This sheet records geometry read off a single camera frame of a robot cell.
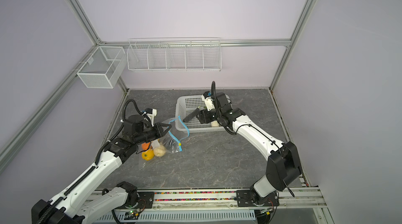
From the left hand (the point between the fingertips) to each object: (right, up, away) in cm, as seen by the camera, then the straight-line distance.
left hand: (171, 128), depth 75 cm
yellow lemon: (-14, -16, +8) cm, 23 cm away
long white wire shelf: (-3, +44, +24) cm, 50 cm away
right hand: (+14, +6, +7) cm, 17 cm away
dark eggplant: (+7, +4, +26) cm, 27 cm away
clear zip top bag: (-2, -8, +2) cm, 9 cm away
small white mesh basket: (-50, +35, +26) cm, 67 cm away
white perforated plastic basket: (+3, +11, +31) cm, 32 cm away
